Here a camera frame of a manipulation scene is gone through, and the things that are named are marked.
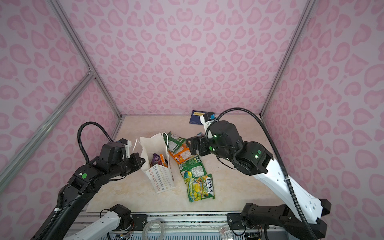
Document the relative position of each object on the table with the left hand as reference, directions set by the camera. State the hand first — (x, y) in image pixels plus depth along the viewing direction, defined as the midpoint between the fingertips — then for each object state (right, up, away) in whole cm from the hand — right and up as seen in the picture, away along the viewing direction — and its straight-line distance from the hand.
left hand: (146, 157), depth 68 cm
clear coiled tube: (-1, -35, 0) cm, 35 cm away
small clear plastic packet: (+36, -34, 0) cm, 50 cm away
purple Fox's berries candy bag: (-1, -5, +18) cm, 19 cm away
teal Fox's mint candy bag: (+25, +9, +38) cm, 47 cm away
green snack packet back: (+8, +4, +32) cm, 33 cm away
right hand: (+21, +9, -10) cm, 25 cm away
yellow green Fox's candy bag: (+25, -19, +12) cm, 33 cm away
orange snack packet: (+13, -4, +27) cm, 30 cm away
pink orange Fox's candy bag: (+6, -4, +8) cm, 11 cm away
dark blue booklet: (+21, +21, +50) cm, 58 cm away
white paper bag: (+6, -10, +4) cm, 12 cm away
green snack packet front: (+21, -9, +22) cm, 32 cm away
